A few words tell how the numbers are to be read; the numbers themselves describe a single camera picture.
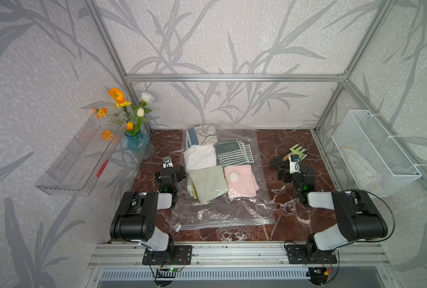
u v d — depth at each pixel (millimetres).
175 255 721
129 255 757
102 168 644
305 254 722
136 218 452
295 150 1085
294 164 806
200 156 1050
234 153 1050
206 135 1139
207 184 929
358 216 461
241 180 929
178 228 805
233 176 932
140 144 983
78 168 688
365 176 740
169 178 710
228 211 840
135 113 891
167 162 824
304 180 727
